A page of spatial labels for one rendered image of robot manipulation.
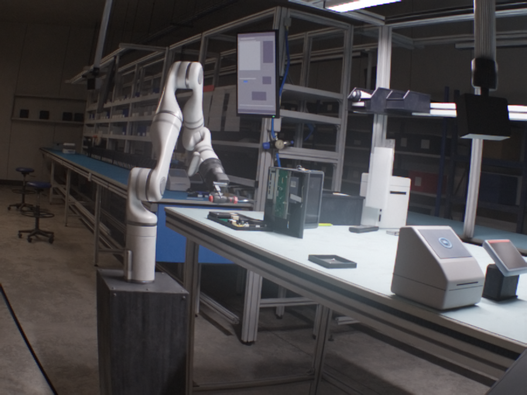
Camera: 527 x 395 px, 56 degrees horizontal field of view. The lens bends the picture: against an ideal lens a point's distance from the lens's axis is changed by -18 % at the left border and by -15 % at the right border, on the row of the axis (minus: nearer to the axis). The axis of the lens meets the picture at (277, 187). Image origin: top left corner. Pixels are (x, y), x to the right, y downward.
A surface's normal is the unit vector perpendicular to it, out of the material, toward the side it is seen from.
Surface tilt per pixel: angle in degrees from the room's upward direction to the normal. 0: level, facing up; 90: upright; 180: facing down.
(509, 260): 32
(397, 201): 90
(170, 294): 90
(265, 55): 101
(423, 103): 90
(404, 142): 90
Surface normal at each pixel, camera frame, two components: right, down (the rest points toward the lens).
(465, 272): 0.40, -0.68
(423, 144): -0.87, -0.06
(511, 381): -0.23, -0.93
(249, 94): -0.59, 0.18
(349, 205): 0.50, 0.11
